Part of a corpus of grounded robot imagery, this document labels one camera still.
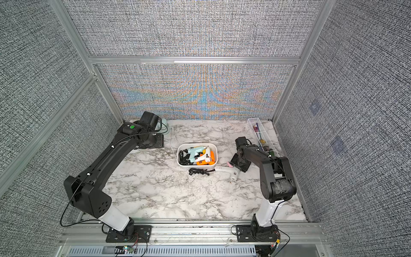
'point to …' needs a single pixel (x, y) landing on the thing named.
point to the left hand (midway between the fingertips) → (161, 141)
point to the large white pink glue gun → (234, 172)
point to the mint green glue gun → (192, 151)
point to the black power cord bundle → (198, 171)
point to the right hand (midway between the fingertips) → (236, 161)
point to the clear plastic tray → (262, 136)
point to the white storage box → (183, 145)
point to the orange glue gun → (212, 161)
